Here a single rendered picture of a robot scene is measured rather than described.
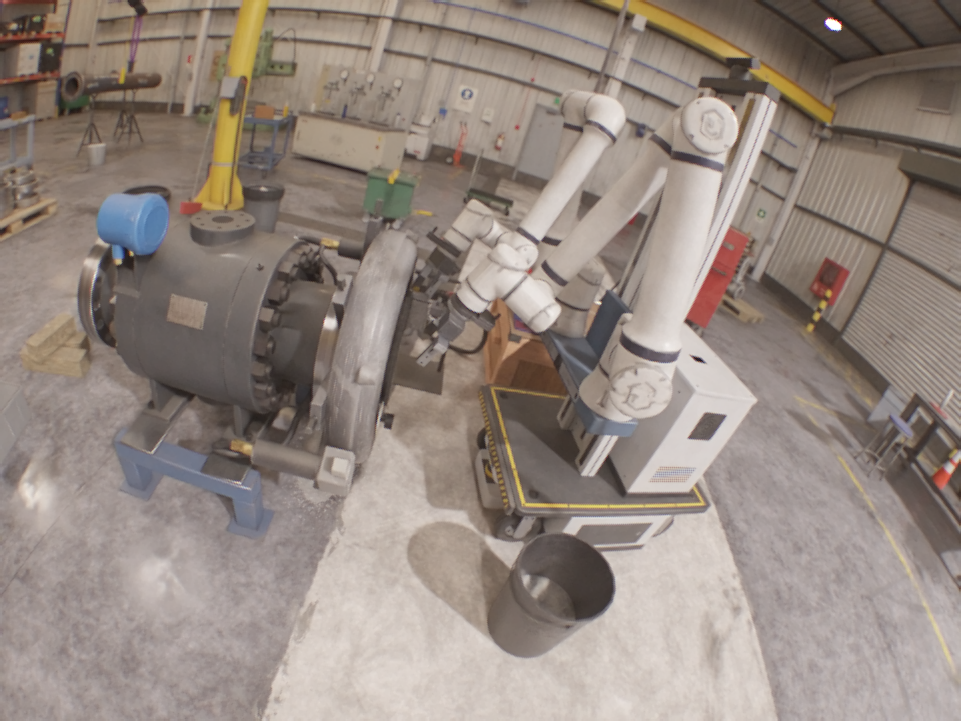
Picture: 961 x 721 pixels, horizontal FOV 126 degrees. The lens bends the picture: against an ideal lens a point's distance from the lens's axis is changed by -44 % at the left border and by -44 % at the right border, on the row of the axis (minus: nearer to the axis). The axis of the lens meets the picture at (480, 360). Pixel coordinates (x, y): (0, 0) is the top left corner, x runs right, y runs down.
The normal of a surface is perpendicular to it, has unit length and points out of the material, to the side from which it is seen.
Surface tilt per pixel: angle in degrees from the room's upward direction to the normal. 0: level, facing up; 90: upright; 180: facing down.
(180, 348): 84
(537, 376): 90
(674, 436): 90
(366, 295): 39
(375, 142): 90
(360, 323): 51
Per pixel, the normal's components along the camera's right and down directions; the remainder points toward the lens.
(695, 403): 0.15, 0.55
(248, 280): 0.23, -0.34
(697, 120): -0.30, 0.39
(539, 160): -0.09, 0.50
